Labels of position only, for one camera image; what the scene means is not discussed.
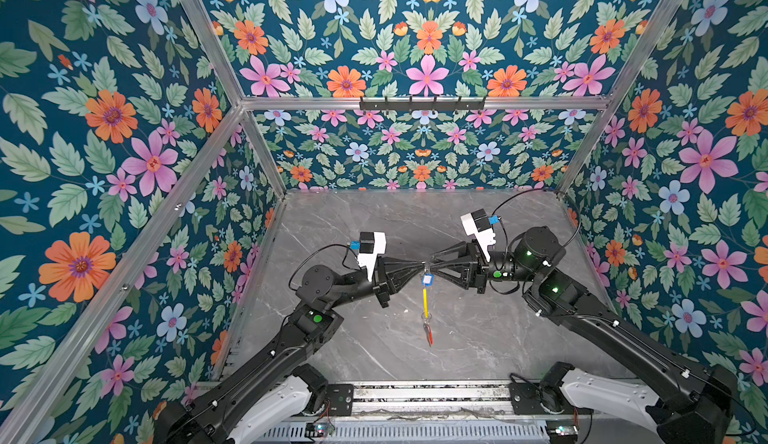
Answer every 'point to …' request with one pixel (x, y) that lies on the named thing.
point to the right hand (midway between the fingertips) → (435, 263)
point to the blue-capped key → (428, 279)
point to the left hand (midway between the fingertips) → (423, 268)
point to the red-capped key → (428, 332)
